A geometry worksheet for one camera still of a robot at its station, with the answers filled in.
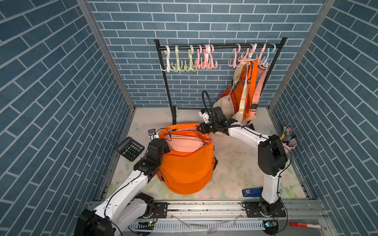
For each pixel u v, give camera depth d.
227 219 0.72
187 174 0.72
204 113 0.84
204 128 0.81
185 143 0.86
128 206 0.57
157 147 0.59
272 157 0.51
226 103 1.06
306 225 0.69
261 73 0.84
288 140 0.88
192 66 0.76
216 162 0.89
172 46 0.68
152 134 0.69
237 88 0.87
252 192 0.77
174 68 0.74
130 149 0.94
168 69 0.72
